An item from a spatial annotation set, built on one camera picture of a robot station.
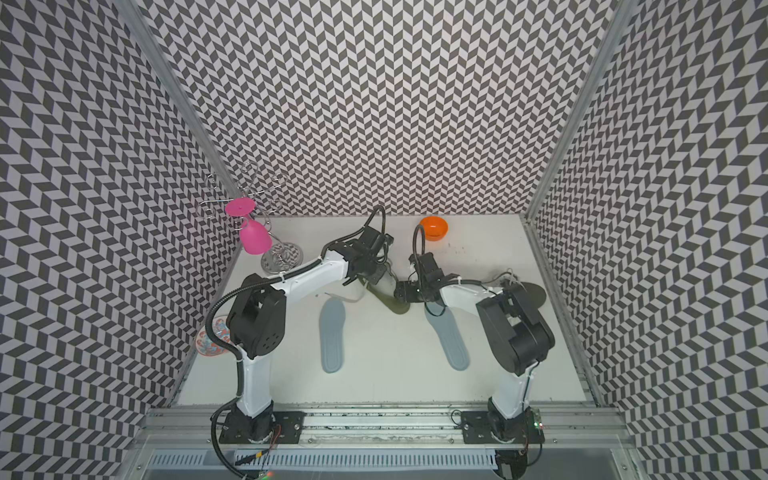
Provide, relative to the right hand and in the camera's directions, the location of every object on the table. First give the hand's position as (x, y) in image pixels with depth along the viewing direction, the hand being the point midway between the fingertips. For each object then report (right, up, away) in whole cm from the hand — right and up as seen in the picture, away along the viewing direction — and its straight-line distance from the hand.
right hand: (406, 296), depth 95 cm
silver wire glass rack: (-39, +30, -12) cm, 51 cm away
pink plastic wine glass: (-45, +19, -9) cm, 49 cm away
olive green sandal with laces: (-7, +1, 0) cm, 7 cm away
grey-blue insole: (-23, -7, -4) cm, 25 cm away
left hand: (-10, +9, 0) cm, 14 cm away
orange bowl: (+11, +23, +13) cm, 29 cm away
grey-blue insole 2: (+11, -6, -4) cm, 13 cm away
